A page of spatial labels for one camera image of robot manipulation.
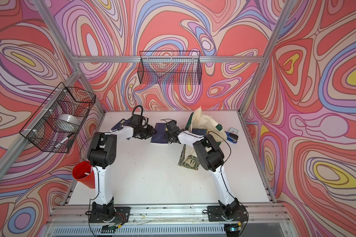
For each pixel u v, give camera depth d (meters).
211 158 0.58
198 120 0.95
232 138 0.99
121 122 1.11
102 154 0.58
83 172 0.81
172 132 0.82
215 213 0.73
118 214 0.72
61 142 0.71
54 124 0.69
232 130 1.05
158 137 1.01
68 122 0.70
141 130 0.90
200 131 1.00
